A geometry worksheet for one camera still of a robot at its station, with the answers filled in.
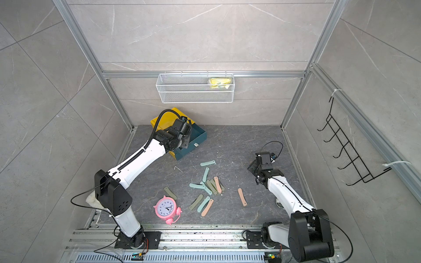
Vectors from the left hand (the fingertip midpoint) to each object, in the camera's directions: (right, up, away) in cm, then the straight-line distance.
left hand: (183, 135), depth 84 cm
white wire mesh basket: (+5, +30, +17) cm, 35 cm away
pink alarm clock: (-8, -37, -3) cm, 38 cm away
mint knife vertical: (+11, -23, +11) cm, 28 cm away
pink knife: (+18, -27, +6) cm, 33 cm away
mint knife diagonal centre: (+12, -29, +6) cm, 32 cm away
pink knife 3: (+13, -37, -1) cm, 39 cm away
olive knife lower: (+4, -37, -2) cm, 37 cm away
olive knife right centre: (+21, -29, +6) cm, 36 cm away
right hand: (+39, -17, +5) cm, 43 cm away
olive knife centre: (+15, -29, +6) cm, 33 cm away
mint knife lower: (+11, -36, 0) cm, 37 cm away
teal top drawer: (+7, +1, +2) cm, 8 cm away
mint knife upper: (+11, -17, +16) cm, 26 cm away
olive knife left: (-8, -32, +4) cm, 33 cm away
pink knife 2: (+31, -33, +2) cm, 45 cm away
